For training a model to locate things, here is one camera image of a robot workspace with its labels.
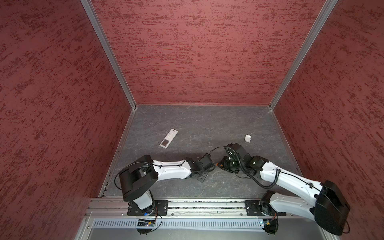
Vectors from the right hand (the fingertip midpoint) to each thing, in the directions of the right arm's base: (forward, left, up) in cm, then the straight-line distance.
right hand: (217, 169), depth 79 cm
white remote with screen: (+25, +30, -7) cm, 40 cm away
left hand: (0, +9, -9) cm, 13 cm away
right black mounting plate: (-18, -18, -8) cm, 26 cm away
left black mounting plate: (-16, +31, -8) cm, 36 cm away
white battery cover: (+25, -25, -9) cm, 37 cm away
